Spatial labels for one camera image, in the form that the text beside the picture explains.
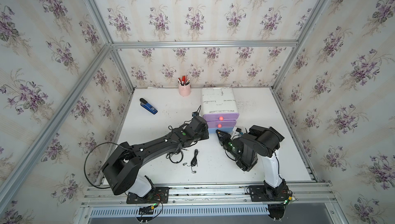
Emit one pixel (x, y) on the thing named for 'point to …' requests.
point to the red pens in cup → (183, 81)
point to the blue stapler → (148, 106)
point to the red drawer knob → (221, 118)
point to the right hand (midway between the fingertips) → (217, 134)
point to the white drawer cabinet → (218, 99)
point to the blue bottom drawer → (212, 130)
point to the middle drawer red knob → (219, 125)
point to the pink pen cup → (184, 90)
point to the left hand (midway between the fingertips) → (210, 133)
